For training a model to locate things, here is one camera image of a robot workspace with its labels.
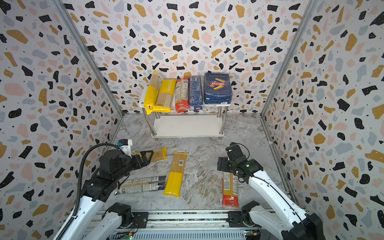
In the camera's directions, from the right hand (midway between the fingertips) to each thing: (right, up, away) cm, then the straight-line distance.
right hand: (221, 161), depth 80 cm
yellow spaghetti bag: (-30, +33, -3) cm, 44 cm away
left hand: (-37, +7, -8) cm, 39 cm away
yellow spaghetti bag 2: (-26, -14, +3) cm, 30 cm away
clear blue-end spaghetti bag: (-43, -13, +2) cm, 45 cm away
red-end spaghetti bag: (+5, -18, 0) cm, 18 cm away
